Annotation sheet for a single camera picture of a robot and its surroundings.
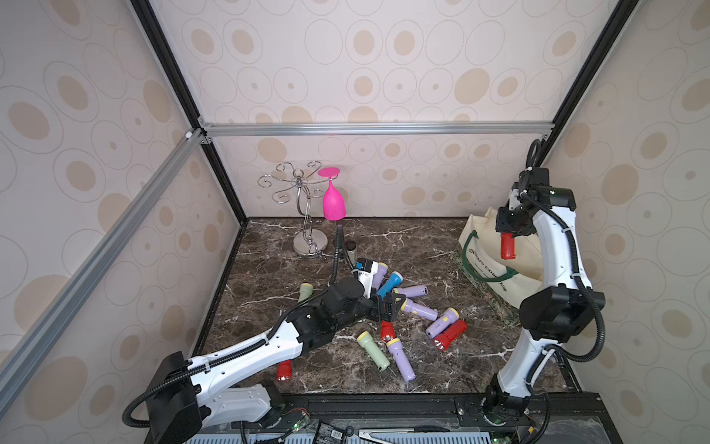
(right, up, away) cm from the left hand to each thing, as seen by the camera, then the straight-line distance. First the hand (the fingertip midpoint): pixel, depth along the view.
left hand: (401, 297), depth 70 cm
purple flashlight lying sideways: (+7, -3, +25) cm, 27 cm away
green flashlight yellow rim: (-9, -16, +14) cm, 22 cm away
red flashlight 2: (-2, -14, +16) cm, 21 cm away
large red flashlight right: (+19, -14, +16) cm, 28 cm away
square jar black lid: (-14, +13, +30) cm, 36 cm away
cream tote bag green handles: (+32, +4, +9) cm, 33 cm away
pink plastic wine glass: (-19, +26, +25) cm, 41 cm away
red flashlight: (-32, -23, +9) cm, 41 cm away
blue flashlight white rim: (+2, +1, +27) cm, 27 cm away
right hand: (+38, +19, +13) cm, 44 cm away
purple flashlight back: (-2, +4, +30) cm, 31 cm away
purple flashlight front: (0, -17, +12) cm, 21 cm away
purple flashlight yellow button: (+18, -10, +18) cm, 27 cm away
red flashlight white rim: (+33, +13, +10) cm, 36 cm away
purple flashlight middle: (+7, -8, +20) cm, 23 cm away
